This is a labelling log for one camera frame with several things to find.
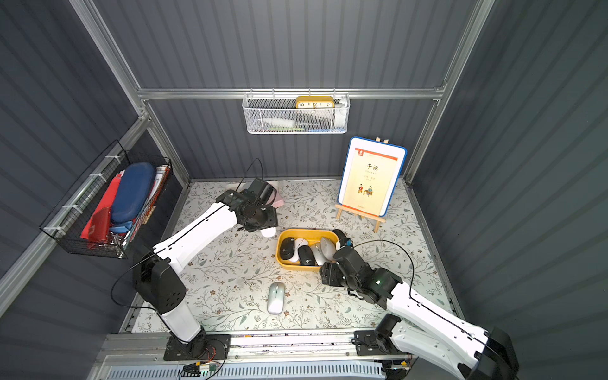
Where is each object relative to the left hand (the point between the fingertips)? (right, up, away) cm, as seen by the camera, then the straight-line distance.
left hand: (274, 223), depth 83 cm
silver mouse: (+1, -28, -1) cm, 28 cm away
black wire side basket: (-41, -2, -16) cm, 44 cm away
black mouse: (+4, -10, +8) cm, 14 cm away
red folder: (-46, +1, -18) cm, 50 cm away
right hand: (+20, -15, -5) cm, 25 cm away
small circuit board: (-23, -44, -11) cm, 51 cm away
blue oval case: (-42, +11, -11) cm, 45 cm away
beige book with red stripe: (+36, +16, +7) cm, 40 cm away
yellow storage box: (+13, -6, +14) cm, 20 cm away
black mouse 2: (+12, -13, +8) cm, 19 cm away
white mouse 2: (-1, -3, -3) cm, 4 cm away
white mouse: (+20, -10, +7) cm, 23 cm away
